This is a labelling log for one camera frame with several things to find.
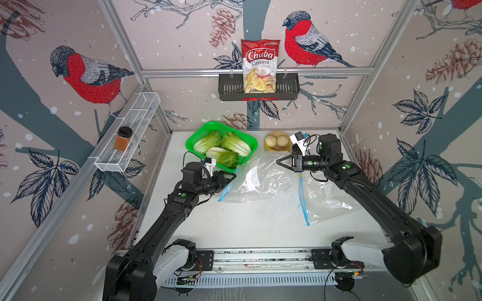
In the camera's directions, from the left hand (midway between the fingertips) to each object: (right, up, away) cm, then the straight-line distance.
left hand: (236, 175), depth 76 cm
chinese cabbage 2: (-4, +14, +27) cm, 31 cm away
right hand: (+16, +6, -5) cm, 18 cm away
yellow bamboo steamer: (+23, +10, +32) cm, 41 cm away
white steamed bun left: (+18, +15, +29) cm, 37 cm away
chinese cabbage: (-15, +16, +28) cm, 35 cm away
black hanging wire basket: (-4, +42, +19) cm, 46 cm away
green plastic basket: (-10, +23, +38) cm, 45 cm away
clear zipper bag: (+9, 0, -5) cm, 10 cm away
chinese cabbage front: (-8, +6, +20) cm, 23 cm away
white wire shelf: (-47, +8, -5) cm, 48 cm away
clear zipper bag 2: (+41, -14, +12) cm, 45 cm away
